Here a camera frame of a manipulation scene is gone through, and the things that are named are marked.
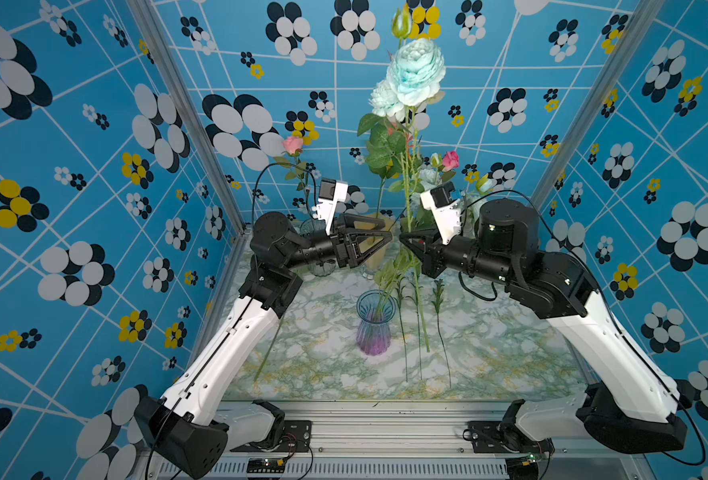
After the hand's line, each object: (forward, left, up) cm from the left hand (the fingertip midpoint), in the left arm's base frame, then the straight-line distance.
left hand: (389, 231), depth 52 cm
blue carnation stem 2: (+15, -13, -47) cm, 51 cm away
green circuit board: (-30, +28, -51) cm, 66 cm away
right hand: (+2, -4, -2) cm, 5 cm away
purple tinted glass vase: (+2, +1, -31) cm, 31 cm away
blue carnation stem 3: (+14, -20, -47) cm, 53 cm away
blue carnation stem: (+17, -8, -47) cm, 51 cm away
